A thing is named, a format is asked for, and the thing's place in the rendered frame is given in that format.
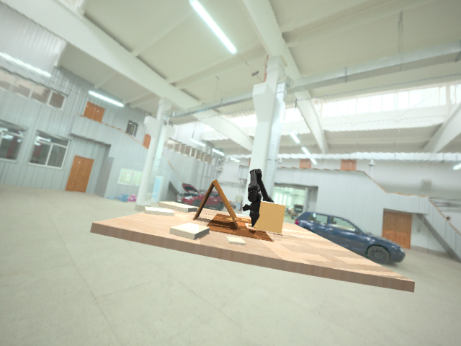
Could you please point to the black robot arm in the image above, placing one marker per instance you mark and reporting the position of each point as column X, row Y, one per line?
column 255, row 186

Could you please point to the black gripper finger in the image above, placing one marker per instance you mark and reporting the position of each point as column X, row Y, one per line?
column 253, row 220

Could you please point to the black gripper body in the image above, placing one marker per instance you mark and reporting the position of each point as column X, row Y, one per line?
column 255, row 211

